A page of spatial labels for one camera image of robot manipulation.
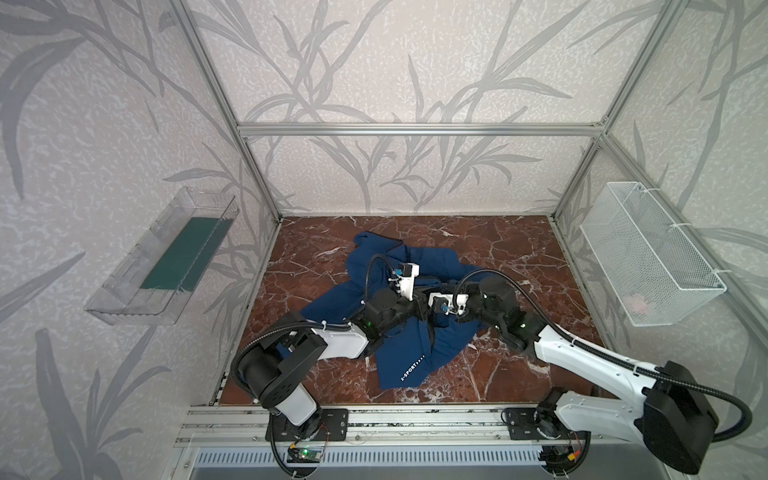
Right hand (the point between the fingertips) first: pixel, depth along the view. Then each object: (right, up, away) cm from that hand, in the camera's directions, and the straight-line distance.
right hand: (447, 274), depth 81 cm
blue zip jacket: (-10, -23, +1) cm, 25 cm away
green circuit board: (-34, -42, -10) cm, 55 cm away
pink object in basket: (+46, -6, -8) cm, 47 cm away
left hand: (-1, -3, -1) cm, 3 cm away
